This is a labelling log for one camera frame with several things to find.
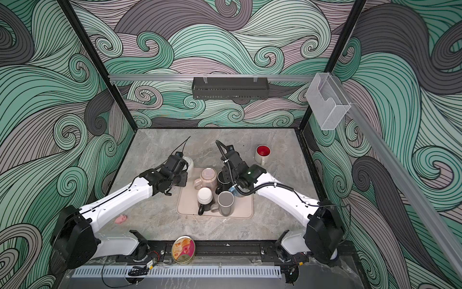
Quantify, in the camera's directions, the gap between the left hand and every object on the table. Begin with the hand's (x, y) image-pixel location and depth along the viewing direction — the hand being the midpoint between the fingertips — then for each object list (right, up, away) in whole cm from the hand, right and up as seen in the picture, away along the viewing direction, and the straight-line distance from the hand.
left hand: (182, 173), depth 84 cm
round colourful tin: (+3, -29, -13) cm, 31 cm away
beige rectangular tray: (+2, -15, +2) cm, 15 cm away
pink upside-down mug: (+12, -3, 0) cm, 13 cm away
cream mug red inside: (+42, +8, +18) cm, 46 cm away
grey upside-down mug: (+21, -11, -7) cm, 25 cm away
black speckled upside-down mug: (+19, -6, +2) cm, 20 cm away
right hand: (+21, +2, -3) cm, 22 cm away
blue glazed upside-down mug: (+25, -8, -4) cm, 27 cm away
